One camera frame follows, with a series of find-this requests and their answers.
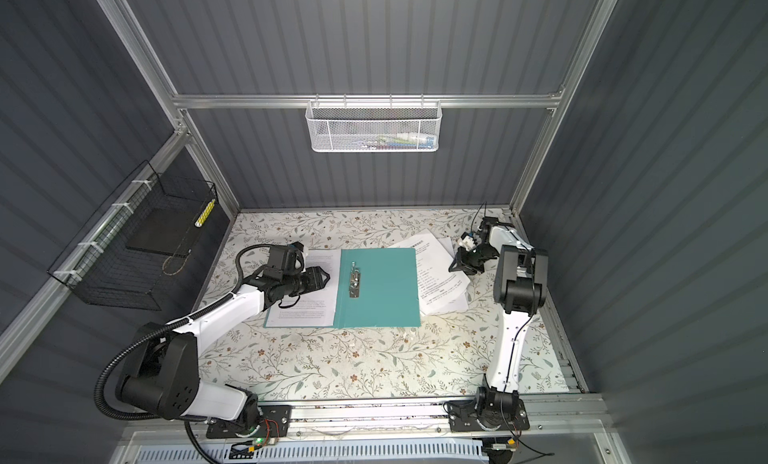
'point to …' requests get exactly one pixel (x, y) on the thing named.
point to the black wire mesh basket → (134, 249)
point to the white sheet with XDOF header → (440, 290)
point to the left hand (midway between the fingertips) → (323, 277)
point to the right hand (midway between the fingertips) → (458, 271)
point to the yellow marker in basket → (205, 213)
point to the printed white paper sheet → (317, 308)
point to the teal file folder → (374, 287)
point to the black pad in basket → (164, 229)
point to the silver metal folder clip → (354, 286)
